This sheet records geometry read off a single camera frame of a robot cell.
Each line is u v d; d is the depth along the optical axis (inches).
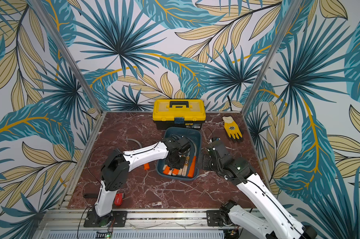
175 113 38.2
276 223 15.3
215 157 20.0
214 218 28.9
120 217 29.0
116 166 21.3
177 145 27.6
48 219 29.5
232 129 42.1
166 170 33.8
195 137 39.8
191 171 34.7
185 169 34.6
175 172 33.3
